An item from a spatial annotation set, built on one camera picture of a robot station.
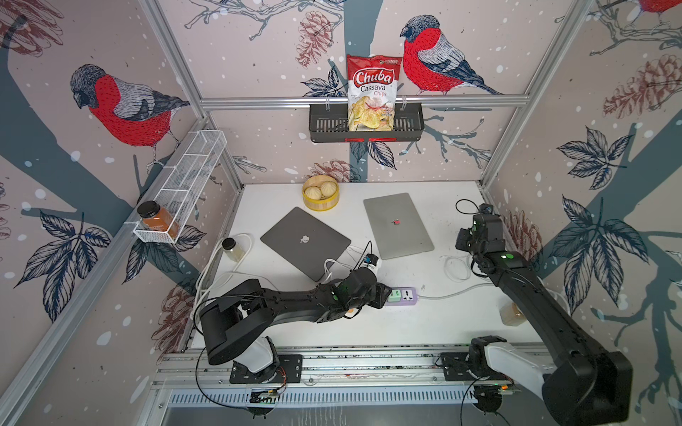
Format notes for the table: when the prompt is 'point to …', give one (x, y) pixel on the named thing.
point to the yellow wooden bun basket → (324, 204)
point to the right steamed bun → (329, 189)
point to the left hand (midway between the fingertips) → (393, 287)
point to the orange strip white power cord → (221, 276)
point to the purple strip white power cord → (456, 293)
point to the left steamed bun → (313, 193)
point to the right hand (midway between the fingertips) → (466, 229)
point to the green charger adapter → (395, 295)
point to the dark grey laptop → (306, 241)
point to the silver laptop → (398, 227)
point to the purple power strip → (402, 296)
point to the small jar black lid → (233, 249)
